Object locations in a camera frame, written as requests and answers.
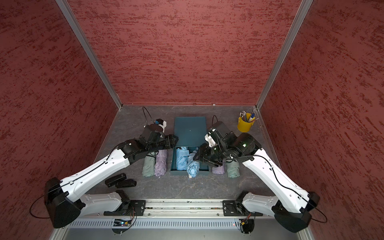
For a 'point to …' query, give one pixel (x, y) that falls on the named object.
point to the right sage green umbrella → (233, 169)
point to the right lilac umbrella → (218, 170)
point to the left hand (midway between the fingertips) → (173, 142)
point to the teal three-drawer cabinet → (191, 132)
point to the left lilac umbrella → (161, 163)
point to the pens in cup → (248, 117)
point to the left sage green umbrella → (149, 165)
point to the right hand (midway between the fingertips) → (197, 164)
